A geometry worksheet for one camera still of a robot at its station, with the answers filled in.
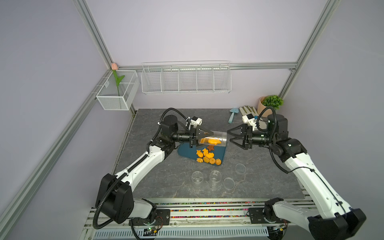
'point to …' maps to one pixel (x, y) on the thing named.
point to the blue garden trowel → (233, 110)
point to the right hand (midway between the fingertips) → (228, 136)
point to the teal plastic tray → (185, 150)
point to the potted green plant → (272, 101)
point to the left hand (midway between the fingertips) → (212, 140)
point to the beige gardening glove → (246, 110)
